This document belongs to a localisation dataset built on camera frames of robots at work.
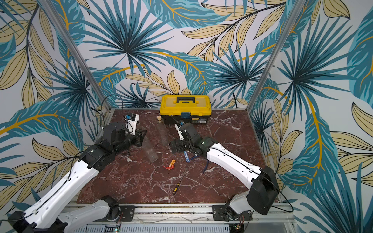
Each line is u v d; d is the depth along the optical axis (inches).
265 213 16.5
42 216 14.6
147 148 33.4
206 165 35.3
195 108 38.9
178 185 32.3
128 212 29.0
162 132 34.6
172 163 35.7
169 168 34.9
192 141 22.7
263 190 15.7
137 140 24.0
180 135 27.1
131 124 22.7
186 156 37.3
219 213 28.8
